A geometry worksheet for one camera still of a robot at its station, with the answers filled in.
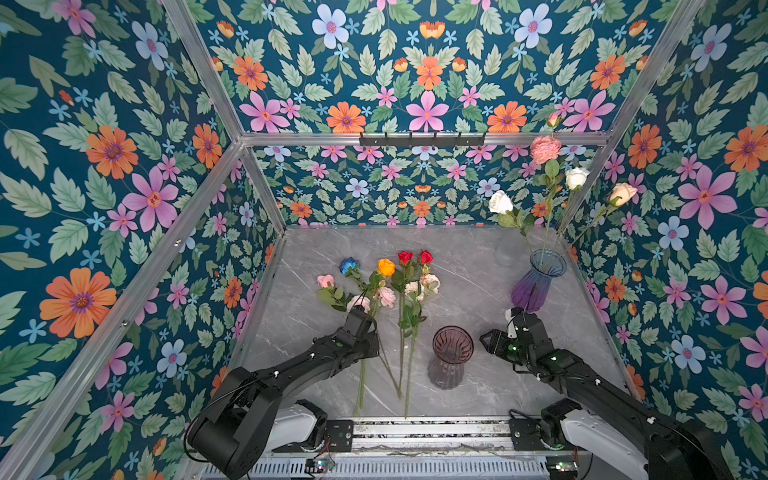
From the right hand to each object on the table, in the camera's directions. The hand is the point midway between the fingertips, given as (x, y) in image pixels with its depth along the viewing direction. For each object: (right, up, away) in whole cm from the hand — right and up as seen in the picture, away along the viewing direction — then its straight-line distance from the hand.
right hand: (484, 339), depth 86 cm
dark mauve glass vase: (-12, +3, -15) cm, 19 cm away
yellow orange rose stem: (-30, +20, +16) cm, 40 cm away
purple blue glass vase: (+15, +14, +3) cm, 21 cm away
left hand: (-30, 0, +2) cm, 30 cm away
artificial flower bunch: (-27, +10, +11) cm, 31 cm away
